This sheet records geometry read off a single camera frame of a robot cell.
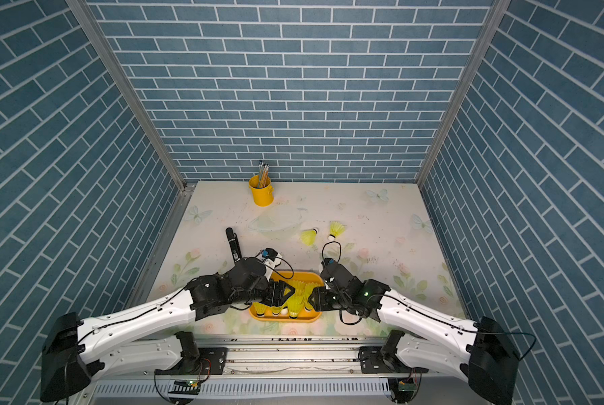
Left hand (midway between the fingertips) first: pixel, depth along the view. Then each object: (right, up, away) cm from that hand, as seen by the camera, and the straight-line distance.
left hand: (294, 294), depth 73 cm
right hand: (+6, -4, +4) cm, 8 cm away
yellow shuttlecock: (+3, +13, +29) cm, 32 cm away
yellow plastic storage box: (-11, -9, +8) cm, 16 cm away
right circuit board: (+32, -26, -2) cm, 41 cm away
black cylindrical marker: (-26, +11, +26) cm, 38 cm away
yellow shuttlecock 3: (0, -4, +6) cm, 7 cm away
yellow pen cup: (-17, +30, +37) cm, 51 cm away
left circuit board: (-32, -27, 0) cm, 41 cm away
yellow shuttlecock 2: (+15, +16, +29) cm, 36 cm away
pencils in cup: (-16, +41, +32) cm, 54 cm away
